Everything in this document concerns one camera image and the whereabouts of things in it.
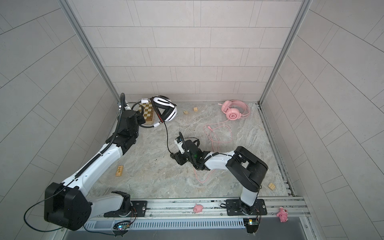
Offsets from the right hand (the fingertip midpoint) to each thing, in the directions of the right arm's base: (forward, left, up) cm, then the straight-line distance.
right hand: (175, 155), depth 86 cm
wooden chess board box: (+36, +21, +1) cm, 42 cm away
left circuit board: (-31, +21, 0) cm, 38 cm away
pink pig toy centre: (-27, -12, -2) cm, 29 cm away
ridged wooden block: (+38, -13, -1) cm, 40 cm away
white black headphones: (+12, +2, +27) cm, 29 cm away
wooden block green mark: (+34, -6, -1) cm, 35 cm away
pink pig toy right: (-32, -51, -3) cm, 60 cm away
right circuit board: (-34, -36, -6) cm, 50 cm away
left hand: (+17, +16, +24) cm, 33 cm away
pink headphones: (+29, -40, +5) cm, 50 cm away
